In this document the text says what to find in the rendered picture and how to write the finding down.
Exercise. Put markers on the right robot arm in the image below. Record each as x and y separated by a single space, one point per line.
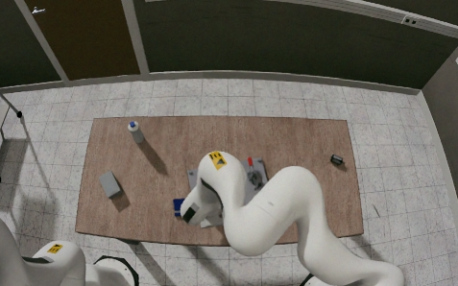
292 195

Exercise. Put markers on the blue rectangular block with slot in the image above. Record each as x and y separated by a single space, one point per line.
177 206

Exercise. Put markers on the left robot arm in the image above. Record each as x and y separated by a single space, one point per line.
59 263

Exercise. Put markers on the white bottle with blue cap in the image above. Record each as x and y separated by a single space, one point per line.
136 132

